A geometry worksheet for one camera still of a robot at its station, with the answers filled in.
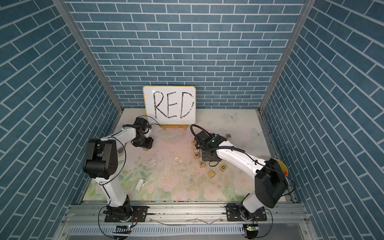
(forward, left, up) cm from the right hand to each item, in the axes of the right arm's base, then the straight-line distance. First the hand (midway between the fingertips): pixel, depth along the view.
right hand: (210, 157), depth 84 cm
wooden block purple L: (-1, +4, -7) cm, 8 cm away
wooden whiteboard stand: (+24, +33, -5) cm, 41 cm away
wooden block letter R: (+6, +41, -7) cm, 42 cm away
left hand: (+10, +40, -7) cm, 42 cm away
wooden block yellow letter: (-7, -1, -7) cm, 10 cm away
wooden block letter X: (+13, +11, -7) cm, 19 cm away
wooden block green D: (-3, -8, -6) cm, 10 cm away
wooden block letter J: (+8, +9, -7) cm, 14 cm away
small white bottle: (-16, +37, -7) cm, 41 cm away
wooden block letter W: (+4, +8, -7) cm, 11 cm away
